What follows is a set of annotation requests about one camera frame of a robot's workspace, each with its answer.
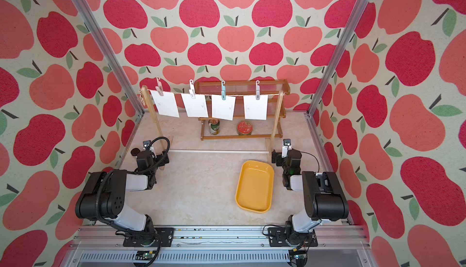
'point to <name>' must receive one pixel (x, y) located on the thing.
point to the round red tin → (244, 128)
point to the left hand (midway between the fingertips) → (157, 153)
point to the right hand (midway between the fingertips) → (286, 153)
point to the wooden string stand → (158, 145)
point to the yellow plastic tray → (255, 186)
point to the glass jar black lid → (135, 151)
